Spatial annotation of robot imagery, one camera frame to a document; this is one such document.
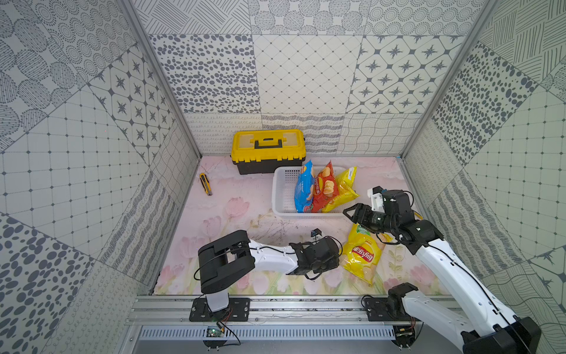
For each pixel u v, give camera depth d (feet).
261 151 3.40
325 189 2.87
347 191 2.88
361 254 2.62
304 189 2.71
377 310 2.42
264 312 2.47
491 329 1.25
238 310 2.41
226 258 1.71
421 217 3.29
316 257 2.09
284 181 3.50
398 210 1.86
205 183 3.52
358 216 2.21
